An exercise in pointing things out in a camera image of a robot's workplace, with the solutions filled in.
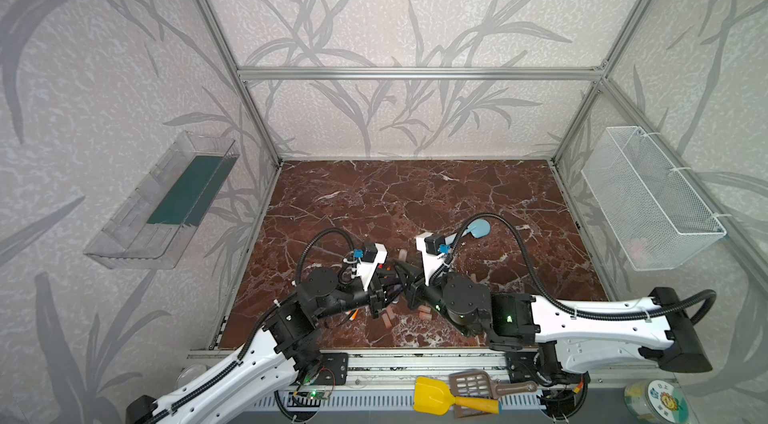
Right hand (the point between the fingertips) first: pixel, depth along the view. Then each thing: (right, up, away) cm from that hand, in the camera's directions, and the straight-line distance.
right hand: (396, 252), depth 62 cm
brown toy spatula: (+20, -34, +10) cm, 41 cm away
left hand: (+3, -5, +1) cm, 6 cm away
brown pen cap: (-3, -23, +18) cm, 30 cm away
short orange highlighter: (-12, -21, +17) cm, 30 cm away
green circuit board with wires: (-20, -36, +8) cm, 42 cm away
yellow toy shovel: (+9, -37, +8) cm, 39 cm away
